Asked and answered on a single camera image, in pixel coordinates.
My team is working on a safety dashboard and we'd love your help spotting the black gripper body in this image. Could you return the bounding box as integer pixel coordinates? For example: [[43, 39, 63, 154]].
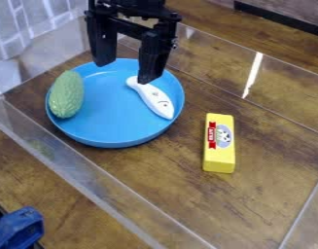
[[85, 0, 182, 37]]

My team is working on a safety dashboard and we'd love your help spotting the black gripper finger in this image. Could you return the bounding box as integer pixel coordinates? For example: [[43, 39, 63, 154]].
[[86, 16, 117, 67], [137, 22, 177, 85]]

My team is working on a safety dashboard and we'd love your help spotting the yellow butter brick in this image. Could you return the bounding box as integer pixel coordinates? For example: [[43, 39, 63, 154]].
[[204, 113, 236, 173]]

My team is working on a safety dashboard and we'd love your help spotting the blue round tray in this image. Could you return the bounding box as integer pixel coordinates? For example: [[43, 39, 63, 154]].
[[46, 58, 185, 148]]

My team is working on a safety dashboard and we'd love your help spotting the white toy fish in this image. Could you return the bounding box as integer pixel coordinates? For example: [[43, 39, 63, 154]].
[[126, 76, 174, 120]]

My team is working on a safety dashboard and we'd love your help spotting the green bitter gourd toy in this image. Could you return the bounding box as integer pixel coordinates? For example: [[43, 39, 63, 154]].
[[49, 70, 85, 119]]

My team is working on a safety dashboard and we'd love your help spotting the blue clamp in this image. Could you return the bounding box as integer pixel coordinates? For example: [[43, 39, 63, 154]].
[[0, 206, 45, 249]]

